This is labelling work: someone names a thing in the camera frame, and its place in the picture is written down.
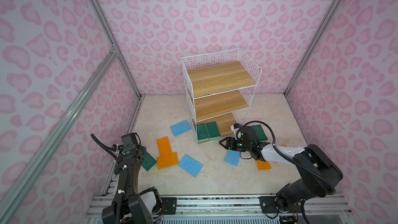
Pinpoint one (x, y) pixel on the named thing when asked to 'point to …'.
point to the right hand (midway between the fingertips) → (223, 142)
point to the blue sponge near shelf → (181, 128)
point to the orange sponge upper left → (164, 145)
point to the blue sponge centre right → (233, 157)
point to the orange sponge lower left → (167, 160)
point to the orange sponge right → (266, 165)
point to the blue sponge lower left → (190, 165)
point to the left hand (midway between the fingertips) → (138, 149)
